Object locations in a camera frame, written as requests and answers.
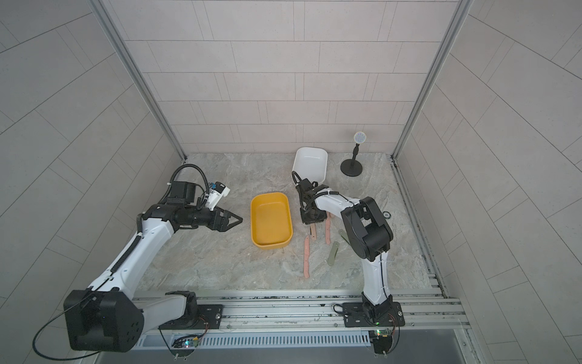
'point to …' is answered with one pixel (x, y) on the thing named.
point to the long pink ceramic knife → (306, 258)
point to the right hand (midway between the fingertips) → (310, 219)
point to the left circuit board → (186, 342)
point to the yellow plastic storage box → (271, 224)
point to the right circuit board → (383, 342)
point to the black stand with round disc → (352, 167)
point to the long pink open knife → (328, 228)
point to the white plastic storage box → (311, 163)
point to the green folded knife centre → (343, 233)
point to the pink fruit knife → (314, 233)
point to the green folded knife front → (334, 249)
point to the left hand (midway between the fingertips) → (238, 214)
